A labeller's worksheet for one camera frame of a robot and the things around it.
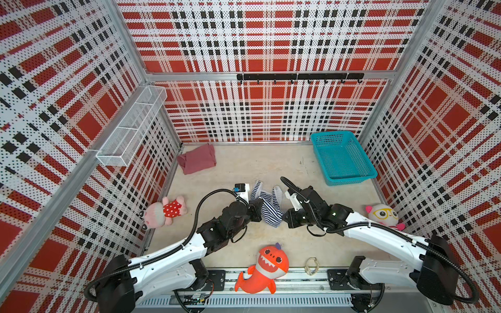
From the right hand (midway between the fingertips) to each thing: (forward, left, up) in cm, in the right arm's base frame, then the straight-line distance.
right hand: (286, 218), depth 77 cm
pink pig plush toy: (+4, +57, -5) cm, 57 cm away
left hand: (+5, +8, +6) cm, 11 cm away
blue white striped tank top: (+1, +6, +2) cm, 6 cm away
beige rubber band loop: (-15, -10, -13) cm, 22 cm away
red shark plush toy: (-16, +6, -4) cm, 17 cm away
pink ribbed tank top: (+40, +47, -10) cm, 63 cm away
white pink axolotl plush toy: (+3, -43, -5) cm, 44 cm away
